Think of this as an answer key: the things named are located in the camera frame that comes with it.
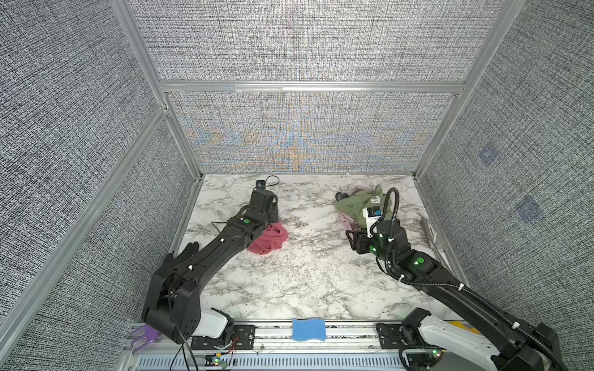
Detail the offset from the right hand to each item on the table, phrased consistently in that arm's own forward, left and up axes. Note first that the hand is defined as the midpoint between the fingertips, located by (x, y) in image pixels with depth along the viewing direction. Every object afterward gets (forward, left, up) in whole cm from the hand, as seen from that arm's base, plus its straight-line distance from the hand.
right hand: (353, 229), depth 79 cm
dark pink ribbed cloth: (+4, +29, -12) cm, 32 cm away
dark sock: (+27, 0, -14) cm, 31 cm away
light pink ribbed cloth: (+12, -2, -14) cm, 19 cm away
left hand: (+10, +30, 0) cm, 32 cm away
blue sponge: (-26, +16, -19) cm, 36 cm away
